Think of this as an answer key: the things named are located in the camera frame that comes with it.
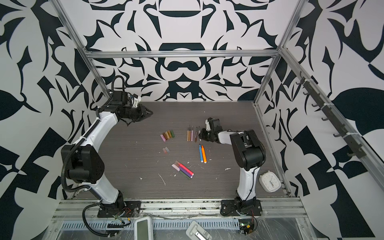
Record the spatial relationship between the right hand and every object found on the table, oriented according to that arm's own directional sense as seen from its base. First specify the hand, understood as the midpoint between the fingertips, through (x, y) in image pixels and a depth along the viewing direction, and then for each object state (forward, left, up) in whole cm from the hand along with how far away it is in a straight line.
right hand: (199, 133), depth 100 cm
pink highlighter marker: (-20, +13, -1) cm, 24 cm away
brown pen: (+1, +2, -2) cm, 3 cm away
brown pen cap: (0, +24, -1) cm, 24 cm away
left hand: (+2, +27, +22) cm, 35 cm away
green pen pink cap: (-22, +14, -1) cm, 27 cm away
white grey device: (-52, +4, 0) cm, 52 cm away
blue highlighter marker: (-14, 0, -2) cm, 14 cm away
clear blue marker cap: (-11, +20, -1) cm, 23 cm away
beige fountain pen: (0, +8, -2) cm, 8 cm away
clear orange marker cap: (-12, +22, -1) cm, 25 cm away
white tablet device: (-51, +27, +2) cm, 57 cm away
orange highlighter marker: (-15, -2, -1) cm, 15 cm away
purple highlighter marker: (-25, +9, -1) cm, 27 cm away
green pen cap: (+1, +19, -1) cm, 19 cm away
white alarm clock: (-31, -36, 0) cm, 48 cm away
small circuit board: (-50, -20, -4) cm, 54 cm away
